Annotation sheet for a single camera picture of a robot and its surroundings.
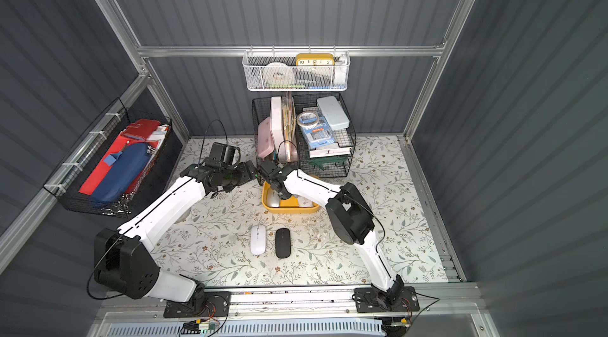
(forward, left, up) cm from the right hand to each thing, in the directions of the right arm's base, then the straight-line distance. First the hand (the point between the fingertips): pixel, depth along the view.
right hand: (300, 187), depth 95 cm
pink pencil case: (+19, +16, +7) cm, 25 cm away
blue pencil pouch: (-9, +52, +25) cm, 58 cm away
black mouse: (-21, +6, -4) cm, 22 cm away
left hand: (-2, +17, +12) cm, 21 cm away
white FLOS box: (+20, +9, +21) cm, 30 cm away
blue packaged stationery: (+14, -8, +16) cm, 23 cm away
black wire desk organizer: (+18, +2, +5) cm, 18 cm away
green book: (+8, -9, +8) cm, 14 cm away
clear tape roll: (+23, -3, +16) cm, 28 cm away
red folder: (+4, +54, +26) cm, 60 cm away
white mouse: (-20, +15, -5) cm, 25 cm away
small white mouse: (-5, -2, -3) cm, 6 cm away
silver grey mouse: (-2, +11, -5) cm, 13 cm away
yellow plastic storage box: (-6, +5, -5) cm, 9 cm away
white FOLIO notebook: (+11, -12, +11) cm, 19 cm away
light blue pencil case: (+28, -13, +17) cm, 35 cm away
